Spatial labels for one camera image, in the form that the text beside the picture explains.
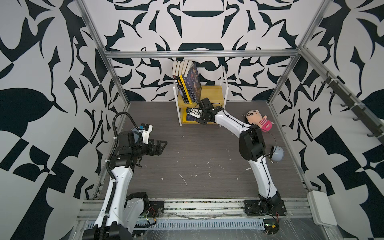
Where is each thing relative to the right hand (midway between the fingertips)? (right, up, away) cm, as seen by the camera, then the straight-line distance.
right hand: (201, 111), depth 101 cm
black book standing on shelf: (-14, +14, -20) cm, 28 cm away
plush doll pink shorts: (+37, -4, +2) cm, 37 cm away
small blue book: (-7, -4, 0) cm, 8 cm away
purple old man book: (-5, +19, -14) cm, 24 cm away
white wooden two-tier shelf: (+12, +12, +6) cm, 18 cm away
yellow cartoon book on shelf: (-11, -3, +4) cm, 12 cm away
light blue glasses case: (-29, -11, -37) cm, 49 cm away
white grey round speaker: (+42, -24, -16) cm, 51 cm away
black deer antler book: (-12, +14, -20) cm, 27 cm away
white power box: (+54, -47, -31) cm, 78 cm away
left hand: (-23, -15, -23) cm, 36 cm away
